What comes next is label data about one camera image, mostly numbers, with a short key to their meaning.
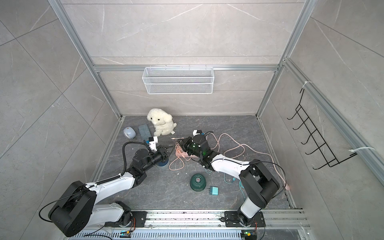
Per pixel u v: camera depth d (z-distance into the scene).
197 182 0.75
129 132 1.01
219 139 1.04
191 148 0.73
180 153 0.89
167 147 0.76
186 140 0.74
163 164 0.86
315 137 0.68
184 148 0.74
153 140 0.76
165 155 0.71
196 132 0.81
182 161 0.92
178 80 1.01
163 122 0.96
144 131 1.07
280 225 0.74
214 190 0.80
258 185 0.45
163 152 0.71
